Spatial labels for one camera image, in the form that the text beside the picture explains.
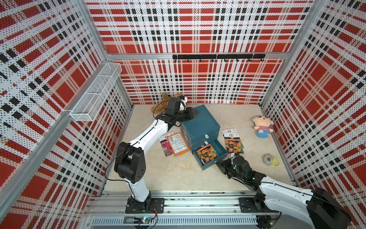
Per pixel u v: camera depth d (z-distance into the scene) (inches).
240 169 25.4
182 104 27.2
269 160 33.5
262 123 39.7
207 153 35.7
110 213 28.3
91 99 28.8
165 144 38.7
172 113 26.3
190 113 29.4
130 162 18.4
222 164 29.4
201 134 30.3
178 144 38.3
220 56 35.0
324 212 16.4
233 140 38.9
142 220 27.3
